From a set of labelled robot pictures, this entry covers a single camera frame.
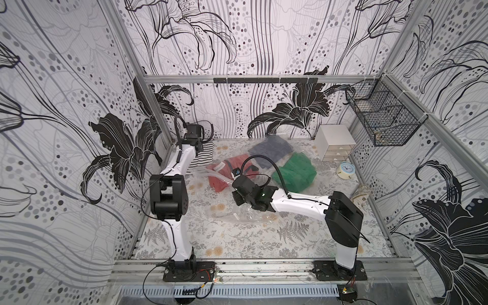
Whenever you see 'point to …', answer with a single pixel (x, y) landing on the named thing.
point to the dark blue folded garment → (273, 147)
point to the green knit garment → (298, 172)
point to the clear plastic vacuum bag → (221, 205)
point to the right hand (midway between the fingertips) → (238, 188)
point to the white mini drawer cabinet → (334, 142)
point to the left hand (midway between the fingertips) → (189, 146)
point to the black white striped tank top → (204, 157)
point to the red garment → (220, 173)
